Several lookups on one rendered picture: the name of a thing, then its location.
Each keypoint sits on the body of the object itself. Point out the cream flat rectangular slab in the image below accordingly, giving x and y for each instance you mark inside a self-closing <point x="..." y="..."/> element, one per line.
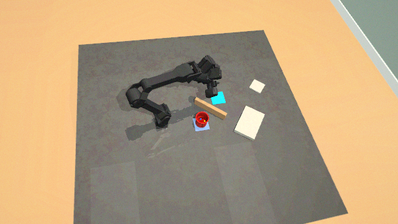
<point x="249" y="123"/>

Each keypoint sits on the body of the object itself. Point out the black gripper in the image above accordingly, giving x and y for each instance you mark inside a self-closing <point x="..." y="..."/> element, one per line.
<point x="211" y="87"/>

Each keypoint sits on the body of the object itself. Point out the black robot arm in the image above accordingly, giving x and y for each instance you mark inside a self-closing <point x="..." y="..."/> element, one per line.
<point x="182" y="73"/>

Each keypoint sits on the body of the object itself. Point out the cream flat rectangular block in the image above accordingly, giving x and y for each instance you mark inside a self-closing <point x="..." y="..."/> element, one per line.
<point x="257" y="86"/>

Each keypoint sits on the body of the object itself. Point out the light wooden plank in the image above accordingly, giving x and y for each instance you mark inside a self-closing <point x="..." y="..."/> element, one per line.
<point x="210" y="108"/>

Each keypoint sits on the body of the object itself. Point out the red plastic cup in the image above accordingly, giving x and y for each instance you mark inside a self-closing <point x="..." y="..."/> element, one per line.
<point x="203" y="116"/>

